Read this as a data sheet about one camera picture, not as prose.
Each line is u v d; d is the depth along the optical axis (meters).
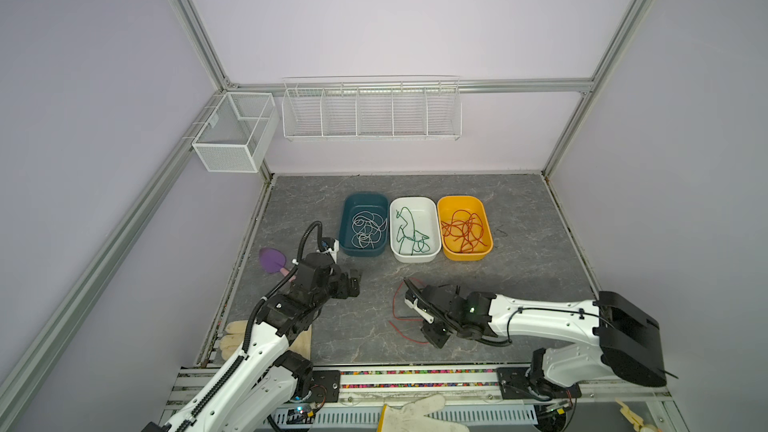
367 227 1.02
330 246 0.68
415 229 1.04
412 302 0.72
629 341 0.42
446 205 1.06
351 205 1.08
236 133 1.00
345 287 0.69
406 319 0.85
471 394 0.74
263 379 0.59
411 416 0.69
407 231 1.01
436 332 0.70
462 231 1.03
